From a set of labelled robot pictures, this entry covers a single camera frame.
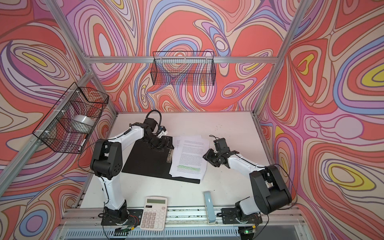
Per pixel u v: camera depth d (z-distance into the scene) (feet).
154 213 2.40
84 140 2.41
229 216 2.40
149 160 3.04
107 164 1.71
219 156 2.25
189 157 3.11
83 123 2.31
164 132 2.97
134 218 2.37
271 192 1.42
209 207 2.42
